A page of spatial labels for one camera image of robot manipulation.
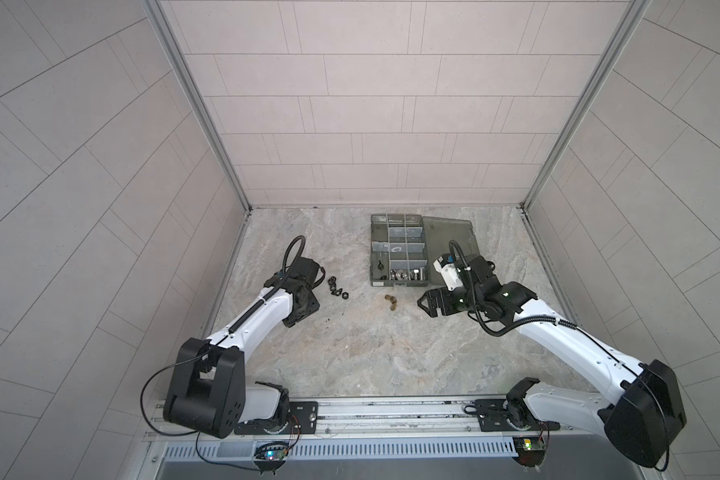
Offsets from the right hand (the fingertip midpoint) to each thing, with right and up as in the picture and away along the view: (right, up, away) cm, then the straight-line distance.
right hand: (429, 301), depth 79 cm
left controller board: (-37, -30, -14) cm, 50 cm away
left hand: (-33, -3, +8) cm, 34 cm away
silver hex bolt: (-2, +5, +15) cm, 16 cm away
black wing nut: (-26, -1, +15) cm, 30 cm away
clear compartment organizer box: (-4, +13, +20) cm, 25 cm away
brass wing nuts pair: (-9, -3, +12) cm, 15 cm away
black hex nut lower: (-24, -2, +14) cm, 28 cm away
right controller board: (+21, -32, -11) cm, 40 cm away
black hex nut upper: (-28, +2, +15) cm, 32 cm away
